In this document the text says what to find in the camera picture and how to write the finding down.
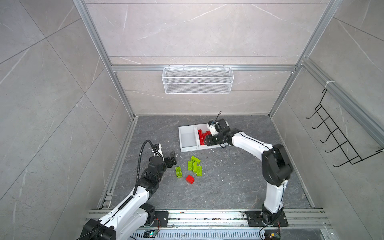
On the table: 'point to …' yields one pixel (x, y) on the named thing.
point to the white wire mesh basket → (198, 80)
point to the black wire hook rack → (343, 145)
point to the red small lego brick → (190, 179)
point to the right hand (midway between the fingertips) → (207, 139)
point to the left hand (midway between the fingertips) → (166, 149)
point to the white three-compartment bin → (189, 139)
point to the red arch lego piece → (202, 136)
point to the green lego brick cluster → (192, 166)
